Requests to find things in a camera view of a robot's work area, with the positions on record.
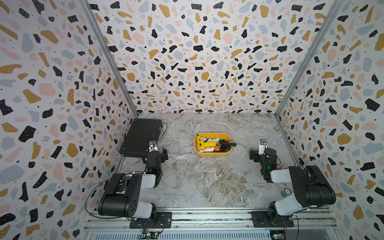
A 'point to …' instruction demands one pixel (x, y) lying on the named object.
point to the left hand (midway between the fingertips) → (155, 149)
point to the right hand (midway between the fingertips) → (261, 148)
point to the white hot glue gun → (207, 149)
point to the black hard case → (142, 132)
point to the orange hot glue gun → (217, 149)
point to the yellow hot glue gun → (202, 145)
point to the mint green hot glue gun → (216, 140)
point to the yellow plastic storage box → (211, 135)
